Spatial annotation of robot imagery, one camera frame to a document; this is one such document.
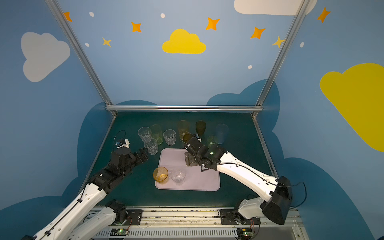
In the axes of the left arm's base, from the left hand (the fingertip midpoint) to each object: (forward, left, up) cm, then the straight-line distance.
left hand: (145, 151), depth 78 cm
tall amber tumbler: (+25, -19, -10) cm, 32 cm away
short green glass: (+19, -39, -15) cm, 45 cm away
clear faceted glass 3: (+21, -9, -17) cm, 28 cm away
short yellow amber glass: (-5, -6, -17) cm, 19 cm away
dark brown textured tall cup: (+27, -30, -12) cm, 42 cm away
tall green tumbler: (+21, 0, -12) cm, 24 cm away
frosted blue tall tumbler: (+27, -46, -15) cm, 56 cm away
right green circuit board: (-33, -52, -18) cm, 64 cm away
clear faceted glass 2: (+13, +2, -16) cm, 20 cm away
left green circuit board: (-34, +9, -18) cm, 40 cm away
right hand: (-2, -27, 0) cm, 27 cm away
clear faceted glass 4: (-6, -17, -18) cm, 26 cm away
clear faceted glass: (+23, +9, -15) cm, 29 cm away
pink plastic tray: (+5, -13, -18) cm, 23 cm away
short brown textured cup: (+19, -21, -13) cm, 31 cm away
